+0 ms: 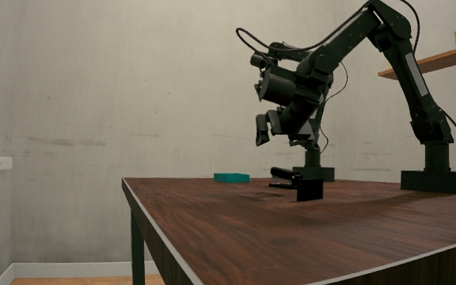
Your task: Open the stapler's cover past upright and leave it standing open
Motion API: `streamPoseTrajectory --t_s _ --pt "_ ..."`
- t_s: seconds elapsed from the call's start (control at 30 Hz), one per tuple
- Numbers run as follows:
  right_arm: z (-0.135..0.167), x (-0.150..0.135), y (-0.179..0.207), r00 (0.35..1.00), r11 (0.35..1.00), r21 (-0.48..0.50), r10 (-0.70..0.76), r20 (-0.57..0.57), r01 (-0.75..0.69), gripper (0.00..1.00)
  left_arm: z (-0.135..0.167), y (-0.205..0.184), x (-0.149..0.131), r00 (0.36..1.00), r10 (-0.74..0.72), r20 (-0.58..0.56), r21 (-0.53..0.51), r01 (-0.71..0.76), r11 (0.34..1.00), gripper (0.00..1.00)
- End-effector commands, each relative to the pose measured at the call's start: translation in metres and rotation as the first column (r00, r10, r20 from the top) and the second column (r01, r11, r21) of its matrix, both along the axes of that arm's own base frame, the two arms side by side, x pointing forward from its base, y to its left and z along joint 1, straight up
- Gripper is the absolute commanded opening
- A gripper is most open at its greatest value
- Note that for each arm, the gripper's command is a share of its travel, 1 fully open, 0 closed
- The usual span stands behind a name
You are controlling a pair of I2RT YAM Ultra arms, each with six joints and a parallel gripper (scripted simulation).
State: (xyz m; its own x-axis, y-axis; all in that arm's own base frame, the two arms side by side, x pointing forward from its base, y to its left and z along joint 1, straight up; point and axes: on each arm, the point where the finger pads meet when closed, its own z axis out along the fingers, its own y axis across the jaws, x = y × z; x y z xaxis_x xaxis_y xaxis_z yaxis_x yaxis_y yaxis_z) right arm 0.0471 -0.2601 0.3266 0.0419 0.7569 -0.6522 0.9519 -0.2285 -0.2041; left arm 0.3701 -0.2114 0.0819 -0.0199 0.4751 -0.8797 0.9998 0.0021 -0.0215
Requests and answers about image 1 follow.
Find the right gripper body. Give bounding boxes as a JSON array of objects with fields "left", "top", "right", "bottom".
[{"left": 254, "top": 70, "right": 266, "bottom": 90}]

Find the teal shallow tray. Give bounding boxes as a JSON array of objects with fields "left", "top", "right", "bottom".
[{"left": 214, "top": 173, "right": 250, "bottom": 183}]

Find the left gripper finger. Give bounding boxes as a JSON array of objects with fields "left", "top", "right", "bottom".
[
  {"left": 256, "top": 118, "right": 270, "bottom": 146},
  {"left": 289, "top": 140, "right": 313, "bottom": 146}
]

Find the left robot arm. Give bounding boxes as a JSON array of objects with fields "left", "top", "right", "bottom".
[{"left": 260, "top": 0, "right": 456, "bottom": 176}]

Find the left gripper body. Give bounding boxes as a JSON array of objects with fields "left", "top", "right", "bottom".
[{"left": 256, "top": 105, "right": 315, "bottom": 141}]

